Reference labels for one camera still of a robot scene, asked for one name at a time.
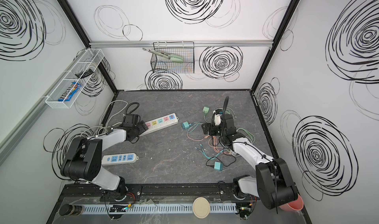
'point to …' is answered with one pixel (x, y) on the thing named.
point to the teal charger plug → (185, 125)
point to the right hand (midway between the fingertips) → (209, 125)
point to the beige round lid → (201, 207)
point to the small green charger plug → (206, 109)
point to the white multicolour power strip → (157, 124)
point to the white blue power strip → (119, 159)
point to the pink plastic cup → (295, 205)
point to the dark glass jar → (66, 209)
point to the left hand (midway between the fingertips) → (140, 129)
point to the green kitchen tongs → (170, 56)
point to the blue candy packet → (69, 92)
